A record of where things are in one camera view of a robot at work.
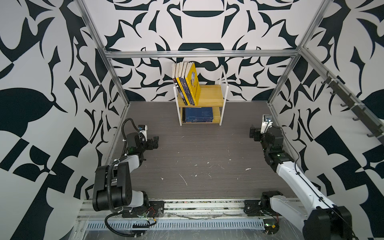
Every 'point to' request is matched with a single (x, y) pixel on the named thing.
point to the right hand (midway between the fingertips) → (264, 123)
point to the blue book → (197, 114)
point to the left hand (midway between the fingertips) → (149, 134)
